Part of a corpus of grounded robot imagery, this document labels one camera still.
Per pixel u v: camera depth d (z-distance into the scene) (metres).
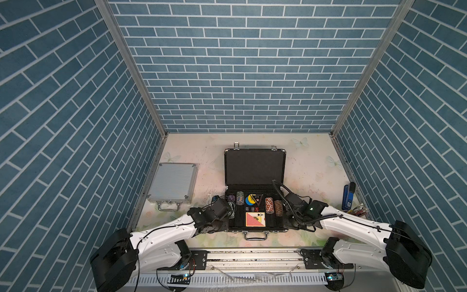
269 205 0.85
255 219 0.83
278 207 0.85
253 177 0.91
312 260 0.73
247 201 0.89
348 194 0.91
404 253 0.40
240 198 0.87
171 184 0.89
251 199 0.89
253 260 0.75
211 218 0.63
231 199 0.87
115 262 0.40
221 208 0.64
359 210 0.71
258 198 0.89
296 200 0.66
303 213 0.64
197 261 0.73
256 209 0.87
